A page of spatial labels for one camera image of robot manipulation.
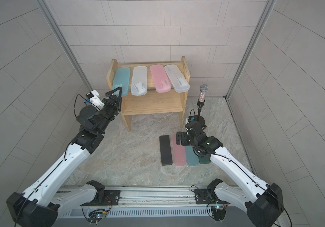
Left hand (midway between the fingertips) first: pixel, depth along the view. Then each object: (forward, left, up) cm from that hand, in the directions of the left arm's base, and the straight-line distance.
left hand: (125, 90), depth 63 cm
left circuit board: (-43, +14, -40) cm, 61 cm away
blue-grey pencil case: (-16, -35, -39) cm, 55 cm away
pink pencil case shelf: (-12, -27, -41) cm, 51 cm away
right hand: (-8, -28, -26) cm, 39 cm away
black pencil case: (-7, -18, -40) cm, 44 cm away
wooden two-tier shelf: (+12, -9, -21) cm, 26 cm away
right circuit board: (-42, -45, -43) cm, 75 cm away
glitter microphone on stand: (+10, -42, -35) cm, 55 cm away
